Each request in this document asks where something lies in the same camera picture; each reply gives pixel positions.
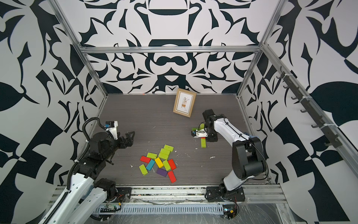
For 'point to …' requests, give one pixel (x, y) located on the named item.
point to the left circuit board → (109, 208)
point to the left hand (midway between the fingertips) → (125, 130)
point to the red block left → (145, 159)
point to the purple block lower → (162, 172)
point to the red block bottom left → (172, 177)
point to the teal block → (150, 164)
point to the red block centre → (172, 164)
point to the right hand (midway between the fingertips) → (211, 132)
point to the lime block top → (168, 148)
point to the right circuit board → (230, 213)
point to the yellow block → (159, 162)
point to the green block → (194, 129)
